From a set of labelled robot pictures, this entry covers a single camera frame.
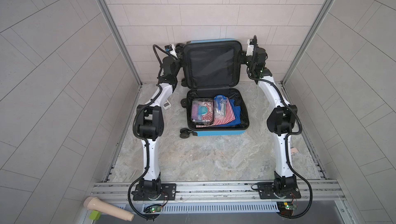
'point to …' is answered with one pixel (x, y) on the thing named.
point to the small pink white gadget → (294, 150)
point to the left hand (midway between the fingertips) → (187, 47)
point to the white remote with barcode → (167, 105)
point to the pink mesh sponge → (195, 110)
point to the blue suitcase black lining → (234, 92)
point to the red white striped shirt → (229, 115)
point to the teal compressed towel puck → (203, 110)
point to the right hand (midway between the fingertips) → (238, 49)
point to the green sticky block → (95, 215)
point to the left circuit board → (152, 208)
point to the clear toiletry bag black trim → (204, 118)
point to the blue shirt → (236, 111)
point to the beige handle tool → (94, 203)
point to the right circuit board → (286, 208)
